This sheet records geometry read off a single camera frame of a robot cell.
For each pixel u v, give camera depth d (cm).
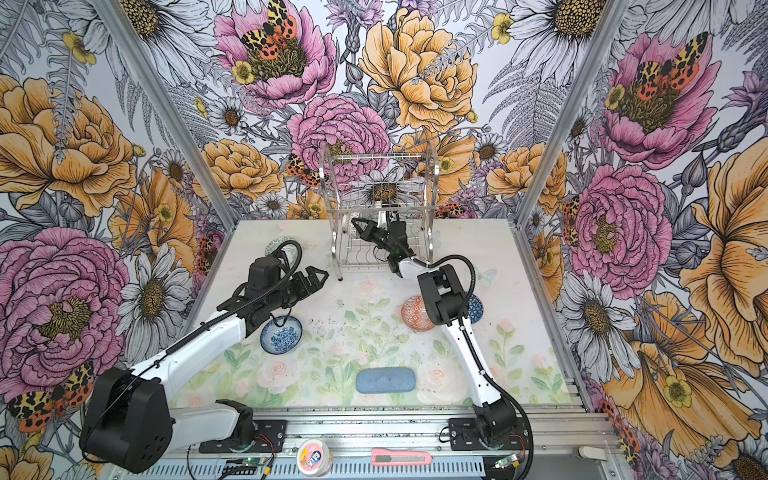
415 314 94
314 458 63
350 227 105
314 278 76
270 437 73
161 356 47
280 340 89
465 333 69
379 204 102
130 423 40
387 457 71
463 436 74
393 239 90
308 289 76
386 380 80
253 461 71
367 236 98
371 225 98
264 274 64
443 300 72
